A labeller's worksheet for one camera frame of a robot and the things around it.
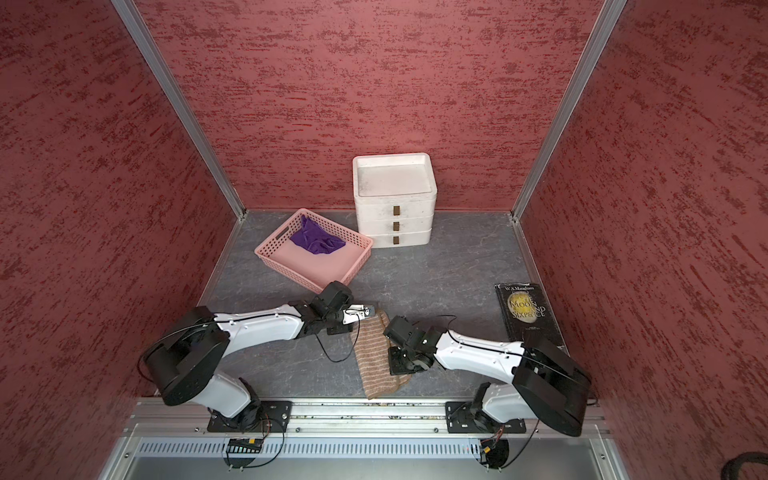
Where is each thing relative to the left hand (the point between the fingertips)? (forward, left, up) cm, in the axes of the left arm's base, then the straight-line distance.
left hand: (345, 312), depth 91 cm
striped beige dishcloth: (-11, -9, -1) cm, 14 cm away
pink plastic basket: (+15, +11, 0) cm, 19 cm away
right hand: (-17, -16, -2) cm, 23 cm away
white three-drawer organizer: (+29, -15, +22) cm, 40 cm away
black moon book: (0, -57, 0) cm, 57 cm away
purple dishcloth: (+30, +16, 0) cm, 34 cm away
